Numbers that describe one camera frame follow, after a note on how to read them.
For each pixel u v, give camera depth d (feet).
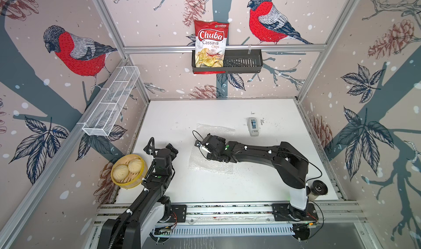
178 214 2.40
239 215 2.44
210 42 2.74
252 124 3.31
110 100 2.57
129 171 2.73
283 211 2.43
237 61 3.51
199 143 2.51
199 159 2.98
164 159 2.13
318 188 2.32
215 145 2.20
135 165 2.73
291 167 1.58
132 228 1.34
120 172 2.66
